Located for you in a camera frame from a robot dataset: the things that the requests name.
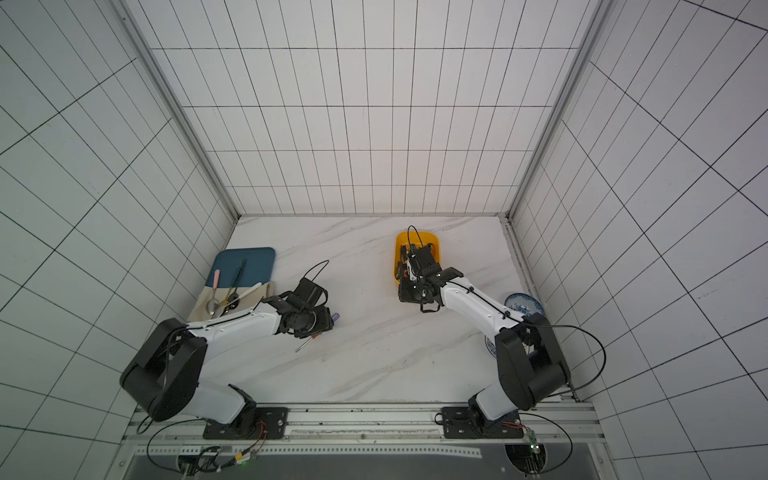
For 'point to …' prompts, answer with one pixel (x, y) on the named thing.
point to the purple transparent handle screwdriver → (334, 318)
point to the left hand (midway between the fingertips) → (322, 329)
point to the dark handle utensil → (235, 294)
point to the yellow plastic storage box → (421, 238)
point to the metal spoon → (219, 310)
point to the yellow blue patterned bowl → (490, 347)
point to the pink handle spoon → (212, 305)
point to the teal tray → (260, 265)
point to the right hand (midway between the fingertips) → (392, 293)
